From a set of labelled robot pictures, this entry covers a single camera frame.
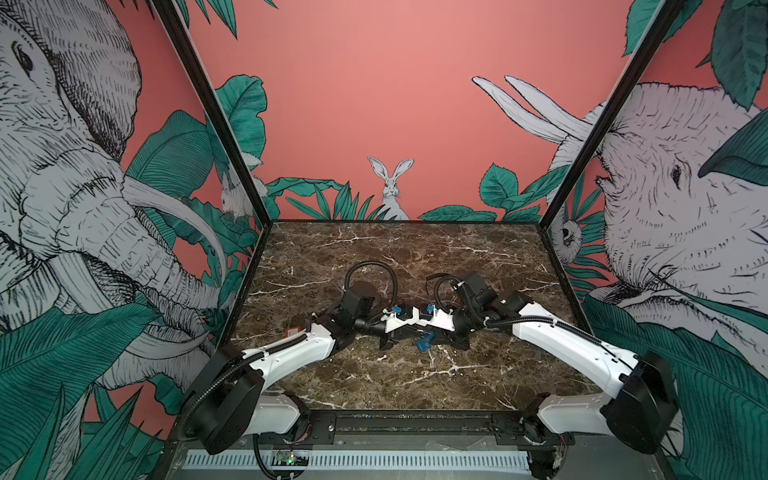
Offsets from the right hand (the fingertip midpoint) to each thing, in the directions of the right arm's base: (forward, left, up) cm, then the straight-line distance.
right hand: (427, 332), depth 75 cm
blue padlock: (-3, +1, -1) cm, 3 cm away
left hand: (0, +2, +2) cm, 3 cm away
